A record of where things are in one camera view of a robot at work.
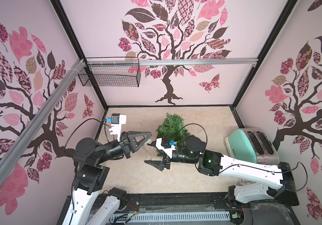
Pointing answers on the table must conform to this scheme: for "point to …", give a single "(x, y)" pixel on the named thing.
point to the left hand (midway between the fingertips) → (150, 139)
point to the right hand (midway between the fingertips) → (147, 150)
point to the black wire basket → (111, 71)
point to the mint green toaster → (254, 145)
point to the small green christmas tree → (172, 127)
